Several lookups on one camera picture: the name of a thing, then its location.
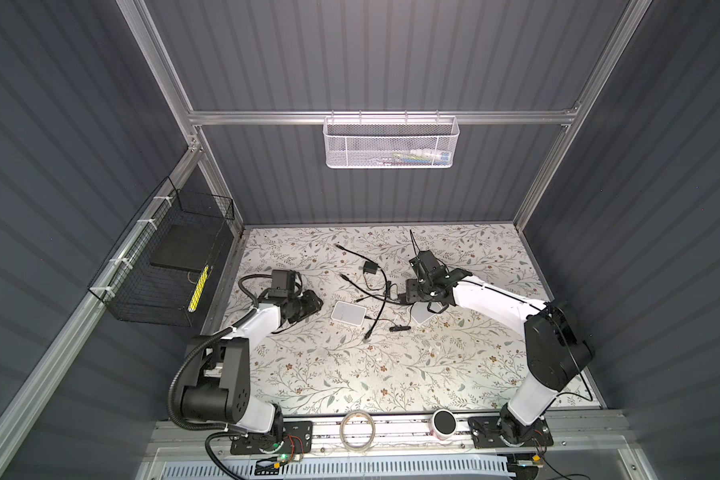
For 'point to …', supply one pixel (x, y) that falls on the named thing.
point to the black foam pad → (188, 246)
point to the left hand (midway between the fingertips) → (316, 303)
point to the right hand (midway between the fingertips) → (418, 291)
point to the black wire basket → (153, 276)
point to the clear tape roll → (373, 430)
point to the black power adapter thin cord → (397, 327)
